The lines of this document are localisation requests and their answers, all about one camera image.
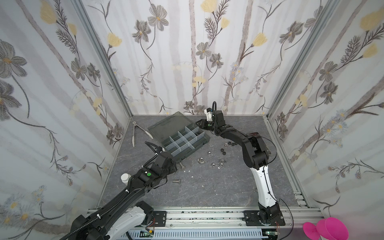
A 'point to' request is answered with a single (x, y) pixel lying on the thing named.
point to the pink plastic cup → (330, 228)
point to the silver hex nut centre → (213, 164)
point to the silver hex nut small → (209, 153)
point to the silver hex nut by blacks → (226, 144)
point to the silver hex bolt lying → (178, 181)
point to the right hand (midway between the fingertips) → (194, 117)
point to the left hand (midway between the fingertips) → (172, 160)
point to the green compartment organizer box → (181, 135)
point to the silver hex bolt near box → (183, 167)
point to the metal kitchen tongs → (135, 124)
